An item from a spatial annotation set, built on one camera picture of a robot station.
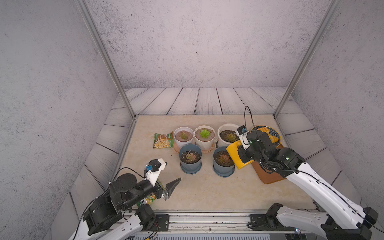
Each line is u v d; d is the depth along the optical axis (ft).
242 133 1.96
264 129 3.43
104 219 1.35
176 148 3.25
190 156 2.90
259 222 2.39
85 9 2.32
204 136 3.07
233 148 2.38
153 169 1.58
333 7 2.32
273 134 3.51
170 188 1.72
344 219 1.24
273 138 3.30
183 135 3.09
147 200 2.58
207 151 3.24
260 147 1.65
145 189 1.65
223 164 2.77
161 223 2.39
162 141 3.43
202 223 2.43
